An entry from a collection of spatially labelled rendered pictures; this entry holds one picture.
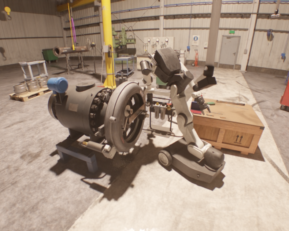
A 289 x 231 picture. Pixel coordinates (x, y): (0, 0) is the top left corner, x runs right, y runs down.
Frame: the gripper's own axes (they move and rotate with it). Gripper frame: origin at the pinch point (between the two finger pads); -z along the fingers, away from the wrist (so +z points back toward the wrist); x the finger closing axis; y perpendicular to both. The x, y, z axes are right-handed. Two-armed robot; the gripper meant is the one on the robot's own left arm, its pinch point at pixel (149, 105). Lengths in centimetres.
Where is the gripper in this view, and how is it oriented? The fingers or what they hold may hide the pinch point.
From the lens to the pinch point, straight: 226.2
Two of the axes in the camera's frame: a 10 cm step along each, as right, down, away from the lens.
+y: -3.8, 4.0, -8.3
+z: 0.0, -9.0, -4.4
